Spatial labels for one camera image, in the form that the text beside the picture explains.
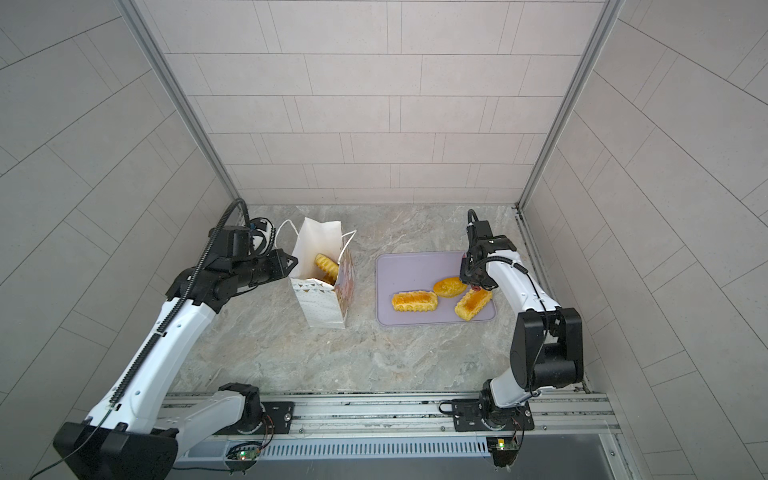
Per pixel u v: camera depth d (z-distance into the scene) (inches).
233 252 21.4
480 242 25.2
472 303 34.1
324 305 29.4
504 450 26.7
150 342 16.3
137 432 14.5
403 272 38.1
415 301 34.1
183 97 34.0
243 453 25.3
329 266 34.1
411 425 27.8
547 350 16.9
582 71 31.8
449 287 35.1
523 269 20.7
